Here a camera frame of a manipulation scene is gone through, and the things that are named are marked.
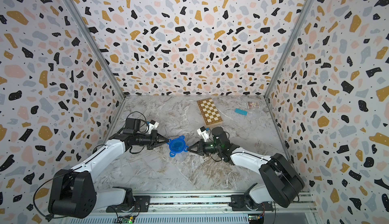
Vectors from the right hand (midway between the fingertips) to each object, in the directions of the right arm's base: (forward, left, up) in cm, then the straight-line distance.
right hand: (188, 151), depth 76 cm
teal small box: (+40, -34, -16) cm, 55 cm away
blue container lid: (+5, +7, -3) cm, 9 cm away
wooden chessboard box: (+37, -10, -13) cm, 40 cm away
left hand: (+6, +11, +1) cm, 12 cm away
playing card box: (+46, -43, -15) cm, 65 cm away
